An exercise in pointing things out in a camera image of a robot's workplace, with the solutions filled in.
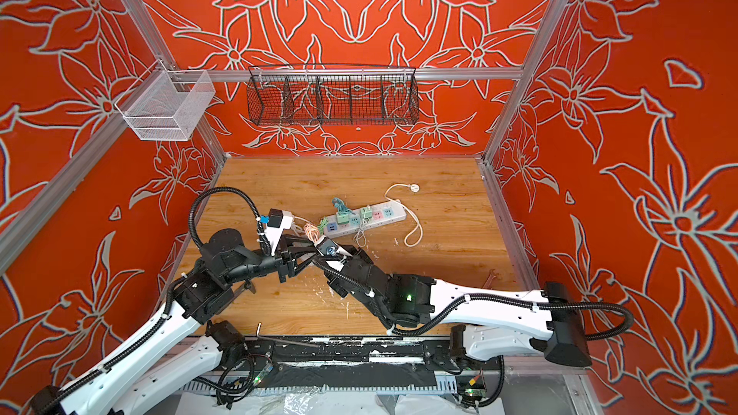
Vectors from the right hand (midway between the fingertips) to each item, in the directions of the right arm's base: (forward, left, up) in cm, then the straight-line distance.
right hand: (325, 254), depth 66 cm
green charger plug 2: (+23, -9, -18) cm, 31 cm away
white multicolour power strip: (+25, -15, -22) cm, 36 cm away
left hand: (0, +1, +4) cm, 4 cm away
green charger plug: (+21, -2, -17) cm, 27 cm away
